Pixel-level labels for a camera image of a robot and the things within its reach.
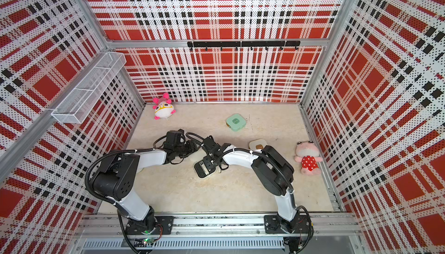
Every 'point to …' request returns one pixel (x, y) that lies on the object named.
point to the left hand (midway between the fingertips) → (201, 146)
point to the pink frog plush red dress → (307, 153)
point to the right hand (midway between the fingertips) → (213, 160)
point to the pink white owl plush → (163, 106)
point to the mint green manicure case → (236, 122)
